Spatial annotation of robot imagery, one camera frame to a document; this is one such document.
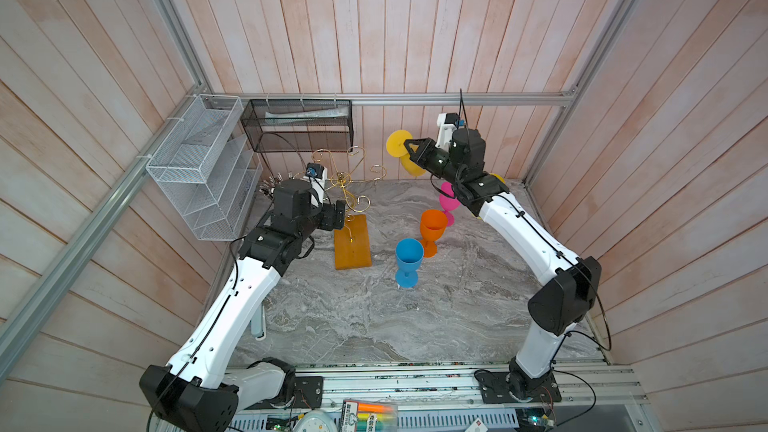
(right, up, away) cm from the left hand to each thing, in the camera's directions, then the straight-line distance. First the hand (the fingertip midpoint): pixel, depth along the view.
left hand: (328, 205), depth 73 cm
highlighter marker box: (+10, -50, -4) cm, 51 cm away
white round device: (-2, -50, -4) cm, 51 cm away
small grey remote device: (-21, -33, +9) cm, 40 cm away
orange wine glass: (+29, -6, +17) cm, 34 cm away
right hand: (+18, +16, +1) cm, 24 cm away
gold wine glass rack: (+3, -13, +28) cm, 31 cm away
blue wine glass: (+22, -14, +13) cm, 29 cm away
